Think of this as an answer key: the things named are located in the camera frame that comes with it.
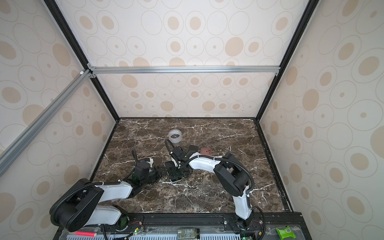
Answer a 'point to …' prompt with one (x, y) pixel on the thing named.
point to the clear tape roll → (175, 136)
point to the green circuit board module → (188, 233)
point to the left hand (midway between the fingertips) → (171, 169)
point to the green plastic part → (285, 233)
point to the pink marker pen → (84, 233)
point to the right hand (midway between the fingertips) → (174, 176)
